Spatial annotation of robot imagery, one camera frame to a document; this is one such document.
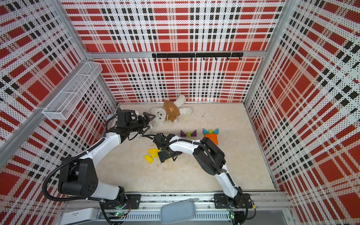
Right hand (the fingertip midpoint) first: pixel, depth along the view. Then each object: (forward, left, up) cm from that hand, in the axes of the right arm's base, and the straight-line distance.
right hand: (172, 155), depth 90 cm
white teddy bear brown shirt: (+33, +3, +6) cm, 33 cm away
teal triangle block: (+18, -23, 0) cm, 29 cm away
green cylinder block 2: (+18, -27, 0) cm, 32 cm away
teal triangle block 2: (+18, -31, 0) cm, 36 cm away
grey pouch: (-31, -5, +3) cm, 31 cm away
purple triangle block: (+17, -6, -1) cm, 18 cm away
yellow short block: (+1, +12, +1) cm, 12 cm away
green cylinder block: (+16, -11, -1) cm, 19 cm away
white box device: (-33, +41, +7) cm, 53 cm away
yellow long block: (+4, +13, 0) cm, 14 cm away
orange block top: (+15, -28, -2) cm, 32 cm away
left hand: (+15, +10, +18) cm, 26 cm away
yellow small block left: (-2, +15, -1) cm, 15 cm away
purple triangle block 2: (+15, -15, +1) cm, 21 cm away
